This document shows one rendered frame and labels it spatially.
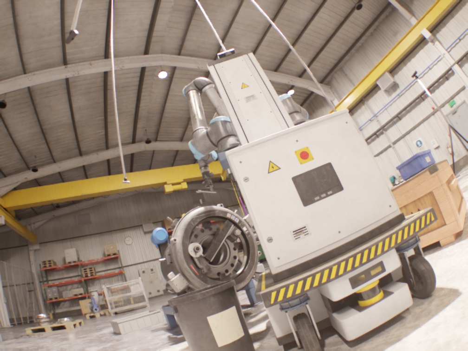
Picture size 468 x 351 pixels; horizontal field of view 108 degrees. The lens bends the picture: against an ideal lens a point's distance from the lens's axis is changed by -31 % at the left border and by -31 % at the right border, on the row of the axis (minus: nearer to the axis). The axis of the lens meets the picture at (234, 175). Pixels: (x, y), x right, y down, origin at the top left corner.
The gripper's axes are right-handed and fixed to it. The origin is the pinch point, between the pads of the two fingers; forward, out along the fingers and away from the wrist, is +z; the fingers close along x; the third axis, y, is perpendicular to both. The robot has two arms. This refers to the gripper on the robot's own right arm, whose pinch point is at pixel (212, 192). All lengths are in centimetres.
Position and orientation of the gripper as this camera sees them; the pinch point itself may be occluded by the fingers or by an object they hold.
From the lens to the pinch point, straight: 233.7
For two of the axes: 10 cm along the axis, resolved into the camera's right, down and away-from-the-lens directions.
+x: 6.8, -4.6, -5.8
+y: -6.9, -1.0, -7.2
